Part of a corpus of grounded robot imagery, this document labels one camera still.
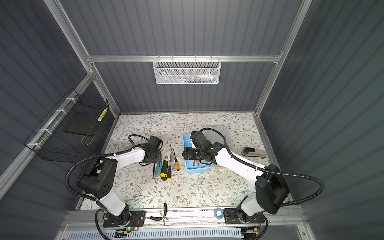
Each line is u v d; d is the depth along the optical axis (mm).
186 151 734
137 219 726
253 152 926
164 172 889
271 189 423
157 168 911
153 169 908
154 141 776
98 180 467
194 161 934
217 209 754
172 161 937
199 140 630
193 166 912
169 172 870
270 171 440
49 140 644
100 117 805
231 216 724
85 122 738
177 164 912
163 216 752
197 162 932
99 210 657
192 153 722
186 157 713
